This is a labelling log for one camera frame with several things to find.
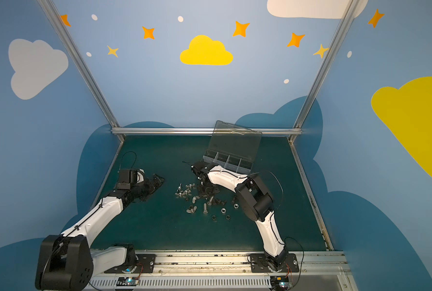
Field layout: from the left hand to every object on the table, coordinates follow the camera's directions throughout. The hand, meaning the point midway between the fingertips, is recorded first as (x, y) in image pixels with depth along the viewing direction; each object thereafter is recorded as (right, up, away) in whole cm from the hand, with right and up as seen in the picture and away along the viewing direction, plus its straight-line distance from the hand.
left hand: (164, 183), depth 87 cm
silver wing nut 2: (+13, -13, +2) cm, 19 cm away
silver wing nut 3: (+6, -4, +9) cm, 12 cm away
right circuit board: (+51, -37, -16) cm, 65 cm away
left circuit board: (-9, -37, -16) cm, 41 cm away
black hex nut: (+24, -17, 0) cm, 29 cm away
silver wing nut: (+14, -9, +6) cm, 18 cm away
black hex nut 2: (+31, -16, -1) cm, 36 cm away
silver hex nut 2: (+36, -12, +4) cm, 38 cm away
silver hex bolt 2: (+22, -11, +4) cm, 25 cm away
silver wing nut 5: (+6, -7, +7) cm, 12 cm away
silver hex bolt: (+20, -15, +2) cm, 25 cm away
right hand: (+21, -7, +8) cm, 23 cm away
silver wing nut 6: (+10, -6, +9) cm, 15 cm away
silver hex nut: (+29, -14, +2) cm, 32 cm away
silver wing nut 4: (+11, -4, +11) cm, 17 cm away
